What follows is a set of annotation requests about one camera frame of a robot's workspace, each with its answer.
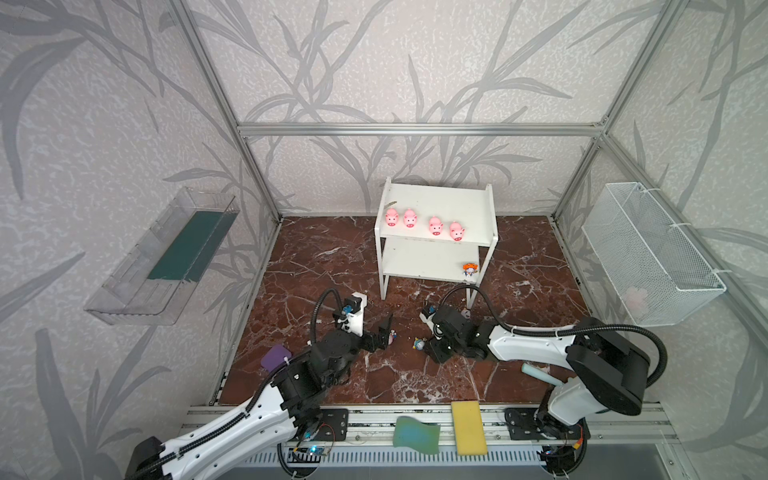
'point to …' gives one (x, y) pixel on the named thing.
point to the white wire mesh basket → (656, 272)
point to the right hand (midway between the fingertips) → (428, 336)
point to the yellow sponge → (469, 428)
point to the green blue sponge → (413, 433)
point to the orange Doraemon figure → (469, 268)
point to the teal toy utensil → (542, 375)
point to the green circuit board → (316, 450)
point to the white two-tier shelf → (416, 253)
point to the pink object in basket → (636, 303)
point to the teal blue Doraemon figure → (419, 344)
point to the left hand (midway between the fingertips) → (381, 302)
